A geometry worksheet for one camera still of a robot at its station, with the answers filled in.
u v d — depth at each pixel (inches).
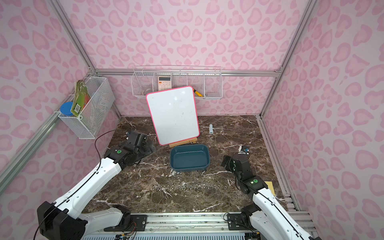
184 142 38.7
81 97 28.3
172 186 33.0
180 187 33.0
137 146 23.6
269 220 22.4
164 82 37.4
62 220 14.6
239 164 23.6
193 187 33.0
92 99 30.1
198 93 38.1
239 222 28.7
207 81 40.6
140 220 29.0
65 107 25.3
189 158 37.9
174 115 35.7
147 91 36.5
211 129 42.0
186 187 33.0
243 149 27.7
